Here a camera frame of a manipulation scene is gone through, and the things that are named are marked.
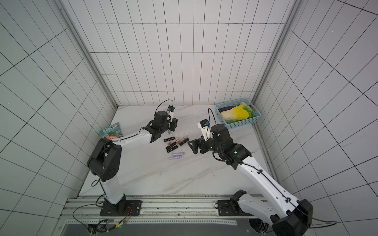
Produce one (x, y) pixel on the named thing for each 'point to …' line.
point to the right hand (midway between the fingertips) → (190, 140)
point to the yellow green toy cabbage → (237, 114)
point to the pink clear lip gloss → (175, 140)
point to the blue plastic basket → (256, 113)
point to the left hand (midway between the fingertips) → (174, 121)
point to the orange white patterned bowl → (111, 137)
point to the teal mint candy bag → (114, 130)
